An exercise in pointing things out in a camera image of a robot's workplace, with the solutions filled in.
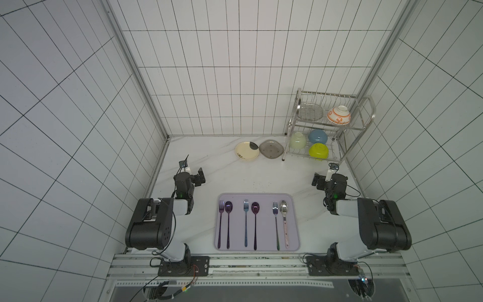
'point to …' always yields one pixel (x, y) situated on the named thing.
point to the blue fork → (246, 204)
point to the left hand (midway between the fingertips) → (192, 172)
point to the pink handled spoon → (284, 209)
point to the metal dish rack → (326, 125)
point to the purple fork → (221, 207)
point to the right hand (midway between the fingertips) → (319, 171)
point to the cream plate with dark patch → (247, 150)
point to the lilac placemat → (256, 221)
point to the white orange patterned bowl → (339, 115)
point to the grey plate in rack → (310, 111)
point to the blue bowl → (317, 136)
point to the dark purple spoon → (255, 208)
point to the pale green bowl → (297, 140)
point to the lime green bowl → (319, 151)
